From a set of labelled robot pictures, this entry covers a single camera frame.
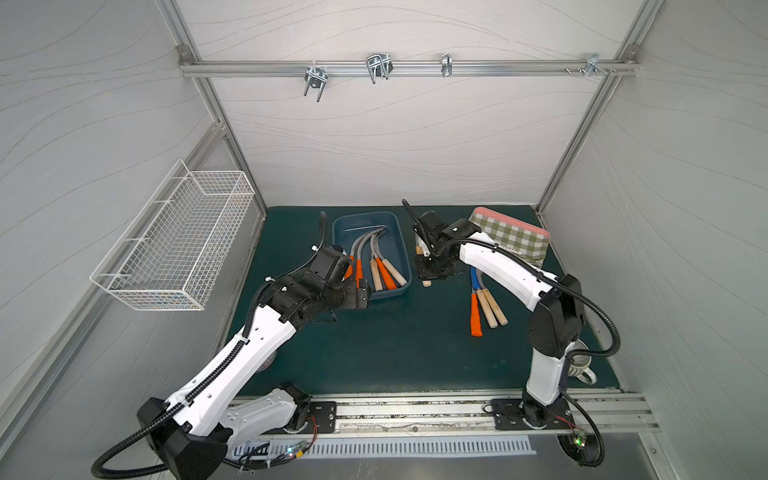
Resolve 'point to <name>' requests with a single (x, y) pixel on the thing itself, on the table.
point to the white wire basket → (164, 257)
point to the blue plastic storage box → (391, 242)
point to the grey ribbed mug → (580, 364)
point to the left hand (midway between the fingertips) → (352, 292)
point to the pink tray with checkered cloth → (523, 240)
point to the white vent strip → (417, 447)
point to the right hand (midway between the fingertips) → (422, 274)
